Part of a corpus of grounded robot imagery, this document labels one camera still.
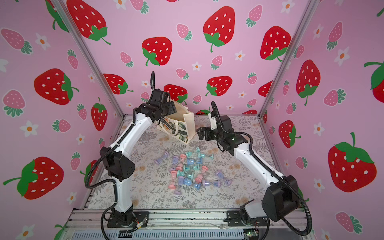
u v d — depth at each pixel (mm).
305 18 720
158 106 640
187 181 838
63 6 685
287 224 429
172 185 833
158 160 929
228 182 837
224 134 600
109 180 538
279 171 444
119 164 498
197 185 818
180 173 873
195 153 982
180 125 890
